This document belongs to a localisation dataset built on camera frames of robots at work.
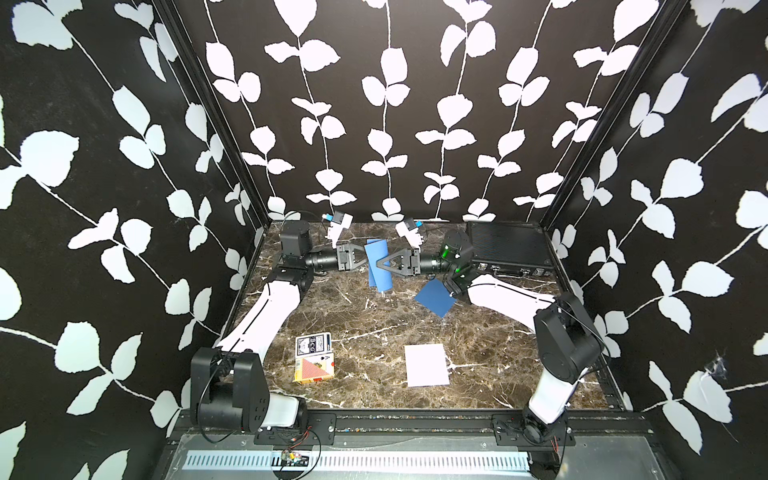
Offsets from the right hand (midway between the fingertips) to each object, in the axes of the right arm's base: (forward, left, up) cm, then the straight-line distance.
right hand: (379, 267), depth 70 cm
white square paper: (-13, -13, -30) cm, 35 cm away
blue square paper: (+3, +1, +2) cm, 4 cm away
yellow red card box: (-15, +20, -28) cm, 38 cm away
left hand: (+4, +1, +1) cm, 4 cm away
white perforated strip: (-36, +27, -30) cm, 54 cm away
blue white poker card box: (-8, +21, -28) cm, 36 cm away
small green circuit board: (-35, +20, -30) cm, 51 cm away
